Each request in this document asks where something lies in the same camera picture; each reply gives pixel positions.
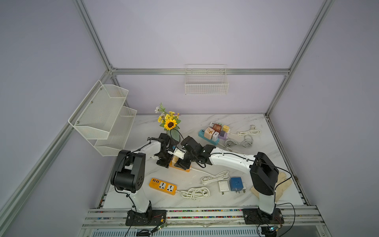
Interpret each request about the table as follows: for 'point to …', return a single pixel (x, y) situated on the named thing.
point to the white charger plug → (223, 186)
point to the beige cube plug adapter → (175, 158)
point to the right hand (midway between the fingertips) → (178, 160)
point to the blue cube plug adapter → (236, 184)
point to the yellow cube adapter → (225, 128)
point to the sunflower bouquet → (169, 120)
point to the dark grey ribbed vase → (175, 137)
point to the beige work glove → (282, 182)
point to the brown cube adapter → (217, 127)
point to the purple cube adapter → (222, 135)
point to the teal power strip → (201, 134)
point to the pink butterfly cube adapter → (208, 133)
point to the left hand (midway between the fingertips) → (171, 162)
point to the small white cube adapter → (215, 136)
